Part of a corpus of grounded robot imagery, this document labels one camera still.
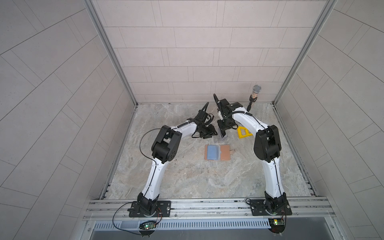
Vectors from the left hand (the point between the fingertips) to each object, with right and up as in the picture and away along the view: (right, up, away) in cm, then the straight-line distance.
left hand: (218, 132), depth 98 cm
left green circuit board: (-35, -37, -33) cm, 61 cm away
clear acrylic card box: (+2, -4, -4) cm, 6 cm away
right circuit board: (+24, -40, -30) cm, 55 cm away
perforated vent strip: (-2, -39, -30) cm, 49 cm away
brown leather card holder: (0, -11, -9) cm, 15 cm away
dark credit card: (+2, 0, -6) cm, 6 cm away
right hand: (+3, +3, -1) cm, 4 cm away
